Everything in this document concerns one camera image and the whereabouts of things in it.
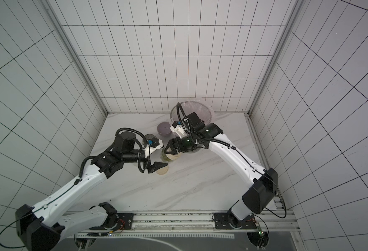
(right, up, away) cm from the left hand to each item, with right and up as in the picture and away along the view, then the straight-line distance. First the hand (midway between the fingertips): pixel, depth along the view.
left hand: (161, 156), depth 71 cm
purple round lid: (-4, +12, +35) cm, 37 cm away
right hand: (+5, +5, +1) cm, 7 cm away
